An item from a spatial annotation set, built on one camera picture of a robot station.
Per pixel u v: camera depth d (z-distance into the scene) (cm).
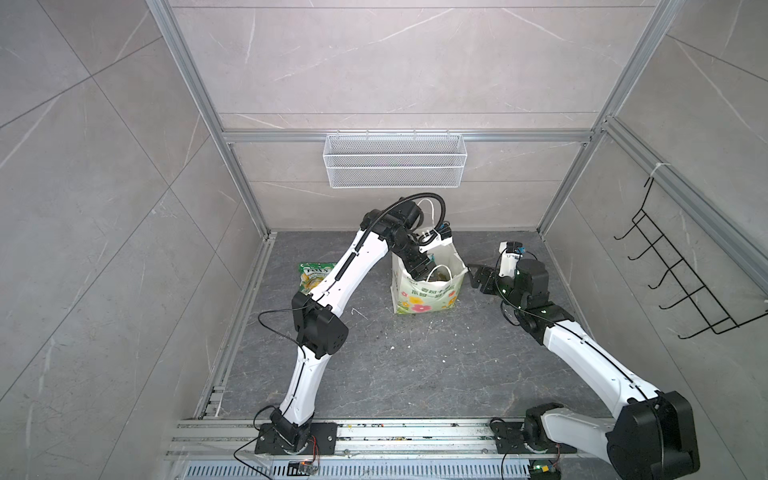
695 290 63
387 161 100
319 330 59
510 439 73
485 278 72
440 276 77
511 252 70
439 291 78
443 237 71
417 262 71
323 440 73
